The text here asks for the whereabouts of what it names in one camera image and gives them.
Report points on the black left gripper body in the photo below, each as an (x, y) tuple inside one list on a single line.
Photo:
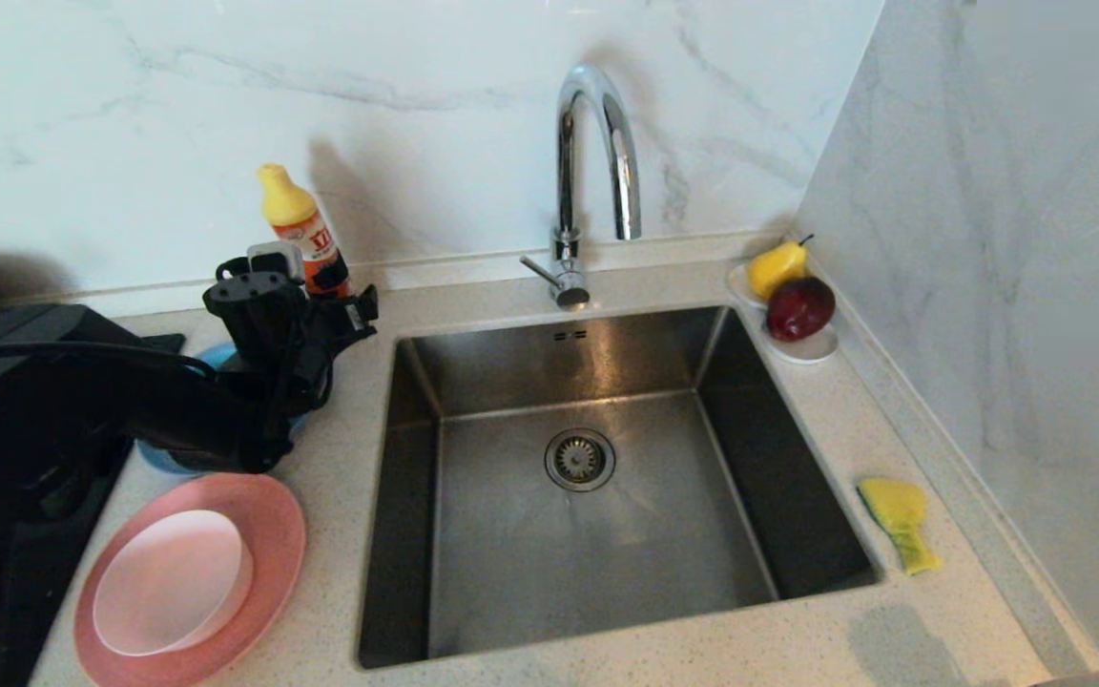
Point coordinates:
[(273, 334)]

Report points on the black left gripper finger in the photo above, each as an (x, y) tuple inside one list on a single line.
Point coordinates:
[(349, 315)]

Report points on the orange detergent bottle yellow cap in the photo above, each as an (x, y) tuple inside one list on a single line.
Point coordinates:
[(294, 215)]

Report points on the stainless steel sink basin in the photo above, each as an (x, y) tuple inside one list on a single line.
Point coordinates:
[(511, 553)]

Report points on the yellow green sponge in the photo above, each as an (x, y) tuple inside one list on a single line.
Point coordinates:
[(895, 506)]

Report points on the grey-blue plate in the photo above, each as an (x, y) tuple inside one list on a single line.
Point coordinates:
[(163, 463)]

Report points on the pink plate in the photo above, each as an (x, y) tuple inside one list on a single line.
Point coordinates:
[(273, 534)]

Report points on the chrome gooseneck faucet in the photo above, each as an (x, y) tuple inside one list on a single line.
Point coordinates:
[(566, 191)]

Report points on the pale pink bowl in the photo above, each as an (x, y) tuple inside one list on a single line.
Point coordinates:
[(168, 582)]

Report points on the round metal drain strainer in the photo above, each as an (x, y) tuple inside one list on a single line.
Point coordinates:
[(580, 460)]

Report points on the yellow pear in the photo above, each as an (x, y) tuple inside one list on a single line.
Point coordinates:
[(775, 269)]

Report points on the dark red apple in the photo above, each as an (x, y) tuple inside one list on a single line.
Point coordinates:
[(799, 309)]

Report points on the small white dish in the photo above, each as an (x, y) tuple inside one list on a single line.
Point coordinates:
[(813, 351)]

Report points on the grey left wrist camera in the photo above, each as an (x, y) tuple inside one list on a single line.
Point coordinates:
[(275, 260)]

